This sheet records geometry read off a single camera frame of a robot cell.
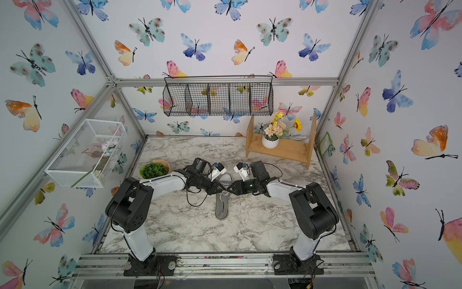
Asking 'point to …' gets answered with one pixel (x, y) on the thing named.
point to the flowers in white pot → (277, 130)
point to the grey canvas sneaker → (222, 198)
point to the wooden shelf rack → (291, 150)
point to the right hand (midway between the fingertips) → (231, 187)
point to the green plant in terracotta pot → (154, 169)
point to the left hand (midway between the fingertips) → (226, 187)
